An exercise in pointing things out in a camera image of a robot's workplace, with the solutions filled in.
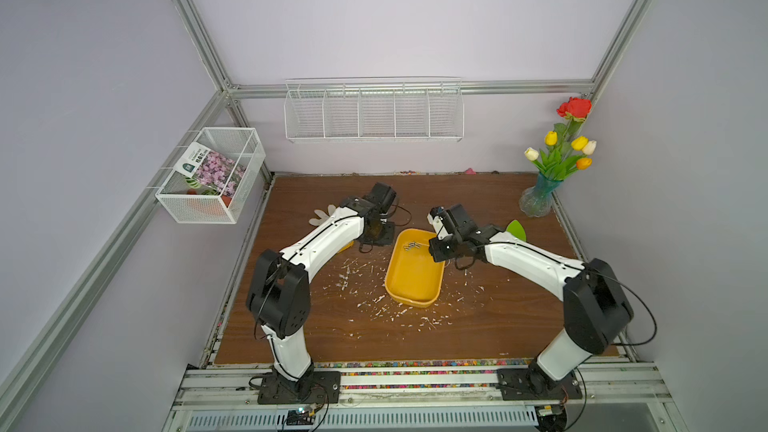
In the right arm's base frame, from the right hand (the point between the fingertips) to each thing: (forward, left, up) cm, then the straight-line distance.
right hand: (431, 246), depth 89 cm
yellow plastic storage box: (-6, +6, -9) cm, 12 cm away
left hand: (0, +14, +3) cm, 14 cm away
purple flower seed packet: (+7, +57, +26) cm, 63 cm away
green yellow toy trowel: (+13, -32, -10) cm, 36 cm away
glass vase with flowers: (+24, -42, +14) cm, 51 cm away
